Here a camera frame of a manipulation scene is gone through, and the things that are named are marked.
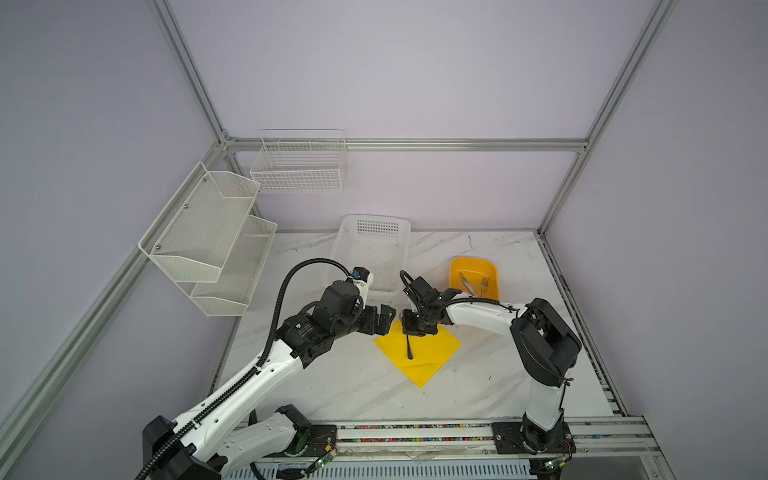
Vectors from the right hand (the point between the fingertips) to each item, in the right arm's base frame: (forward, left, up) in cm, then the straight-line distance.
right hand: (400, 331), depth 90 cm
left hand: (-4, +6, +18) cm, 19 cm away
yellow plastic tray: (+23, -27, -3) cm, 36 cm away
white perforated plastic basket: (+37, +9, -1) cm, 38 cm away
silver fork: (+20, -30, -3) cm, 36 cm away
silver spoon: (-6, -3, -1) cm, 6 cm away
